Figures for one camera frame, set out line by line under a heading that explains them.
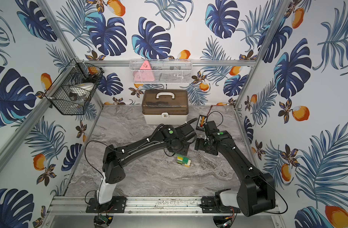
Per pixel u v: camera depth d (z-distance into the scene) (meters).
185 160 0.85
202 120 1.11
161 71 0.94
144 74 0.90
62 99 0.78
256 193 0.40
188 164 0.86
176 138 0.55
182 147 0.66
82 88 0.80
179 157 0.83
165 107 0.95
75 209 0.75
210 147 0.68
